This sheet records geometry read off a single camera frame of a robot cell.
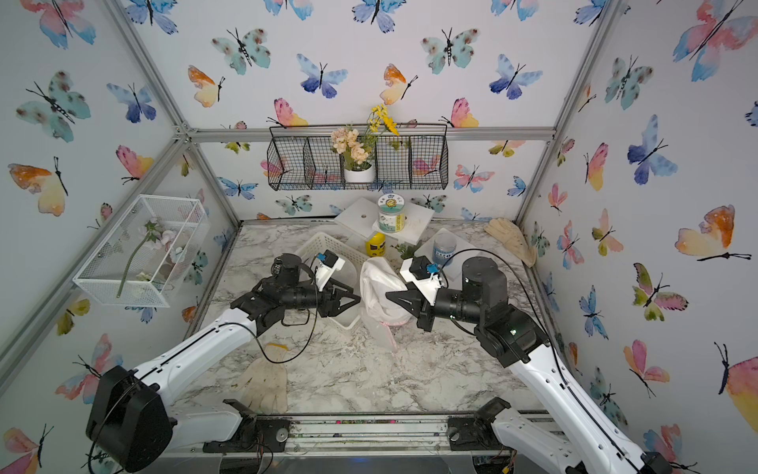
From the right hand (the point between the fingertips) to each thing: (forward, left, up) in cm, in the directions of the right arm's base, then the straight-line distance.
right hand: (393, 290), depth 60 cm
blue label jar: (+23, -13, -13) cm, 30 cm away
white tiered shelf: (+40, +13, -20) cm, 46 cm away
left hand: (+7, +10, -14) cm, 18 cm away
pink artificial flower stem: (+15, +61, -3) cm, 63 cm away
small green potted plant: (+30, -3, -25) cm, 39 cm away
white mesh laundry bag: (-2, +2, -8) cm, 8 cm away
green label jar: (+29, +2, -6) cm, 30 cm away
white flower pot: (+43, +11, -5) cm, 45 cm away
